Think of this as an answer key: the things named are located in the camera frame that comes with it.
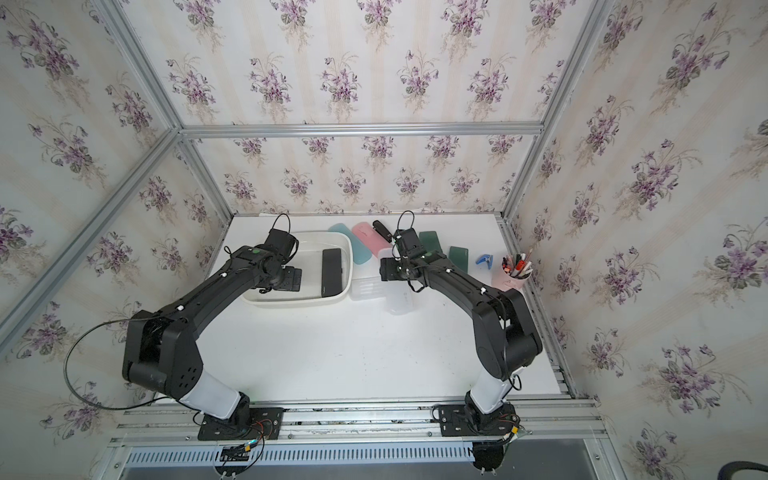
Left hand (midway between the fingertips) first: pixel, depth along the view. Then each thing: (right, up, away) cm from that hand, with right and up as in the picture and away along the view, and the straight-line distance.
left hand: (283, 283), depth 88 cm
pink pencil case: (+25, +13, +25) cm, 38 cm away
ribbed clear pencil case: (+25, -3, +8) cm, 26 cm away
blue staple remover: (+66, +7, +17) cm, 69 cm away
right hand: (+33, +3, +4) cm, 34 cm away
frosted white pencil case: (+35, -3, -2) cm, 35 cm away
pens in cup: (+72, +5, +5) cm, 73 cm away
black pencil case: (+13, -2, +11) cm, 17 cm away
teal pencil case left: (+22, +8, +20) cm, 31 cm away
